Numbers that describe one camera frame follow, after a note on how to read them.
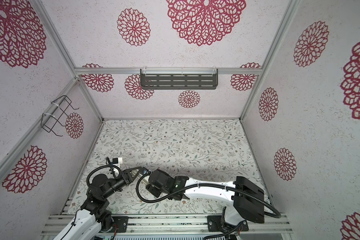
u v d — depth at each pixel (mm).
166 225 747
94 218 573
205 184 492
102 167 557
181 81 947
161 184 565
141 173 652
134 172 724
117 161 714
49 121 729
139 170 732
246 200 412
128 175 684
